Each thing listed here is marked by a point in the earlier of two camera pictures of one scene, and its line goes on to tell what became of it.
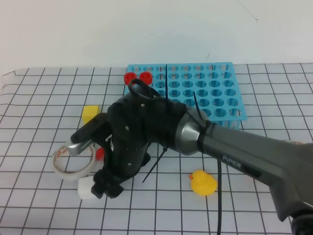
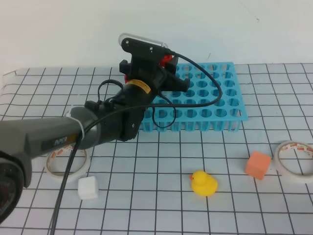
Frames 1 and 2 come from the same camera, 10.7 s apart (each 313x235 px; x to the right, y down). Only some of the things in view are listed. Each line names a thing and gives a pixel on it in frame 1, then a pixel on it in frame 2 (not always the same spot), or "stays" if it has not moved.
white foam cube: x=84 y=185 stays
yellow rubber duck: x=203 y=183 stays
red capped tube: x=100 y=153 → x=167 y=58
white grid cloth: x=41 y=108 stays
